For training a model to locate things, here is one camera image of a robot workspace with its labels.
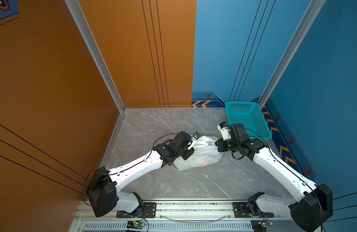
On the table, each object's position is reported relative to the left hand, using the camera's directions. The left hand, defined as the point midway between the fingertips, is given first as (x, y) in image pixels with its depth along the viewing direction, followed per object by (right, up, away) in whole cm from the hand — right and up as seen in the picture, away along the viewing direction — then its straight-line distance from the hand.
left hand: (190, 142), depth 80 cm
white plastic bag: (+8, -6, -2) cm, 10 cm away
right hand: (+14, 0, 0) cm, 14 cm away
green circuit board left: (-27, -39, -10) cm, 49 cm away
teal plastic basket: (+50, +16, +34) cm, 63 cm away
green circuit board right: (+35, -38, -10) cm, 53 cm away
